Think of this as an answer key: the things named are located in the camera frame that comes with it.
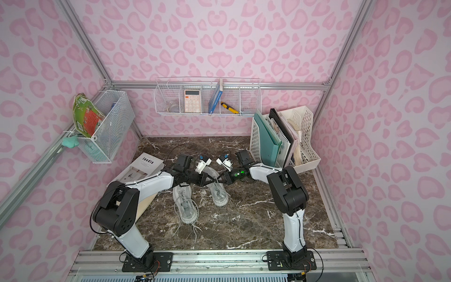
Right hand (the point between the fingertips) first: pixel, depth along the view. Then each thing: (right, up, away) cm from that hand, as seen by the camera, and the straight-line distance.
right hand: (217, 180), depth 90 cm
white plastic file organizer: (+53, +14, +19) cm, 58 cm away
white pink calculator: (-14, +42, +5) cm, 44 cm away
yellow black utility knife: (+6, +39, +7) cm, 40 cm away
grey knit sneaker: (+1, -5, -3) cm, 6 cm away
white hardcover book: (-42, +6, +10) cm, 44 cm away
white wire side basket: (-49, +36, -4) cm, 61 cm away
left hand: (-2, +2, -1) cm, 3 cm away
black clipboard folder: (+32, +23, -9) cm, 40 cm away
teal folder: (+24, +19, -14) cm, 34 cm away
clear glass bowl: (-24, +38, +5) cm, 45 cm away
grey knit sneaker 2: (-17, -7, -4) cm, 19 cm away
